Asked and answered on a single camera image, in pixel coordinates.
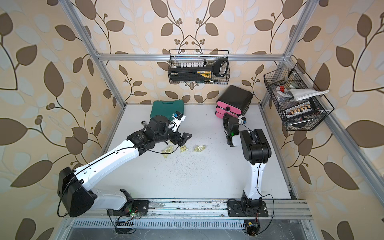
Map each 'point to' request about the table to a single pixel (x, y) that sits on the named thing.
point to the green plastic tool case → (158, 108)
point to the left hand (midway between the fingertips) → (186, 130)
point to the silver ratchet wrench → (143, 122)
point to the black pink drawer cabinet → (234, 101)
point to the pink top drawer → (230, 107)
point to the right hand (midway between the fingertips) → (224, 113)
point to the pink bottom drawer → (219, 115)
